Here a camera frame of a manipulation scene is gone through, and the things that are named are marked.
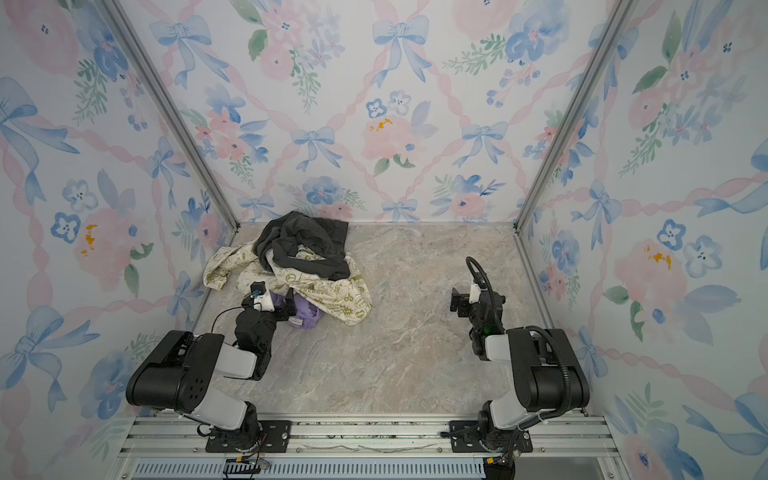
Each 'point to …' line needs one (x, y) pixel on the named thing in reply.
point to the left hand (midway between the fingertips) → (276, 286)
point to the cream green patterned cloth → (345, 300)
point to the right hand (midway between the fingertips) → (470, 287)
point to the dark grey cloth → (304, 244)
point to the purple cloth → (306, 315)
